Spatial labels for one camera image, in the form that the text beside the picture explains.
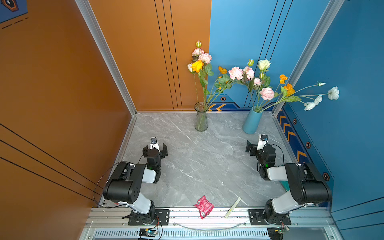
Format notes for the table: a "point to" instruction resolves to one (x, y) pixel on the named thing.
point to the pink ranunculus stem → (265, 93)
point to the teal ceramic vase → (252, 121)
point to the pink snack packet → (204, 206)
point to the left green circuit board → (146, 232)
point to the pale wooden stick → (233, 207)
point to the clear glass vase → (201, 121)
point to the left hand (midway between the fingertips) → (155, 143)
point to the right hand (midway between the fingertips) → (254, 141)
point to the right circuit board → (277, 233)
